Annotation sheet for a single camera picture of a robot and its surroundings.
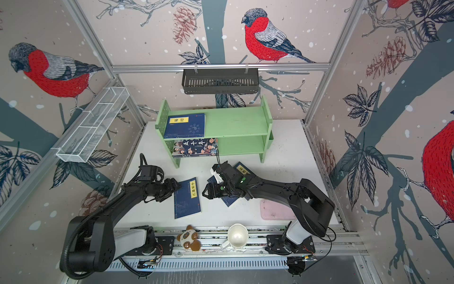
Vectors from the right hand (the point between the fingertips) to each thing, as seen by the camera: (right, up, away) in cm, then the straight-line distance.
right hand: (206, 195), depth 80 cm
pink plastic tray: (+31, -8, +2) cm, 32 cm away
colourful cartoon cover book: (-9, +21, +10) cm, 25 cm away
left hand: (-16, +1, +7) cm, 18 cm away
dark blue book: (-11, -5, +7) cm, 14 cm away
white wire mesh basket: (-52, +32, -2) cm, 61 cm away
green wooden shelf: (+15, +30, -2) cm, 34 cm away
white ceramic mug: (+14, -17, -4) cm, 23 cm away
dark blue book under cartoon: (+9, -4, +6) cm, 12 cm away
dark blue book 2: (+18, +9, +15) cm, 25 cm away
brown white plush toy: (-7, -16, -7) cm, 19 cm away
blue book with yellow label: (-7, +32, +1) cm, 33 cm away
